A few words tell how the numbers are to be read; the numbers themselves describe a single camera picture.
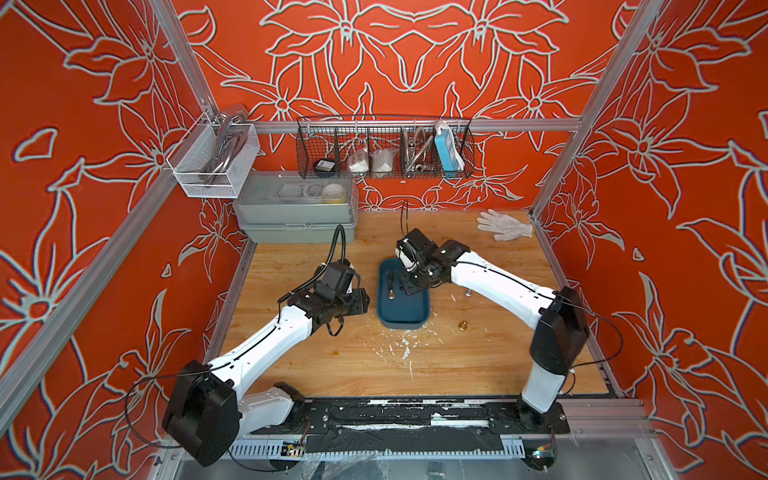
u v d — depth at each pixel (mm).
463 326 876
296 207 1000
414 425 727
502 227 1141
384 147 958
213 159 825
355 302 726
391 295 946
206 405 393
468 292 569
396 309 902
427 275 593
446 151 868
